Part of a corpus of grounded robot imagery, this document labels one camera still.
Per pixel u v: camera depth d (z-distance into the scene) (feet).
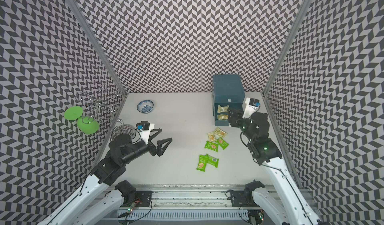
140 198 2.34
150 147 1.92
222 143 2.98
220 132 3.15
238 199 2.41
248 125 1.96
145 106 3.56
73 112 2.20
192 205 2.36
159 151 1.96
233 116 2.95
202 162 2.72
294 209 1.27
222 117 3.06
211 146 2.97
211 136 3.06
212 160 2.78
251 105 1.96
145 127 1.85
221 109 3.16
